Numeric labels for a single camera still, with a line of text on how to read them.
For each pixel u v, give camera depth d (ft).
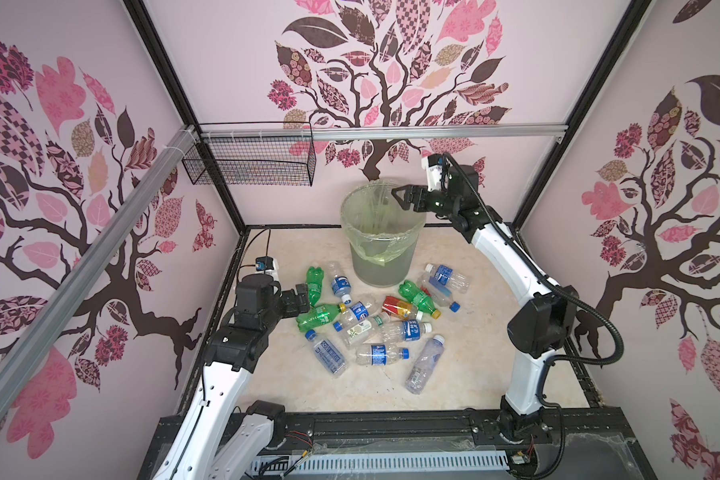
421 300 3.03
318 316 2.95
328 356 2.67
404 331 2.80
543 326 1.64
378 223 3.47
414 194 2.33
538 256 3.81
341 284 3.18
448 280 3.22
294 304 2.11
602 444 2.37
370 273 3.41
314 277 3.20
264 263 2.00
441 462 2.29
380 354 2.67
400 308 2.98
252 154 3.11
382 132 3.09
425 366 2.70
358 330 2.80
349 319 2.95
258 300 1.64
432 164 2.33
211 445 1.31
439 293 3.21
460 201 2.07
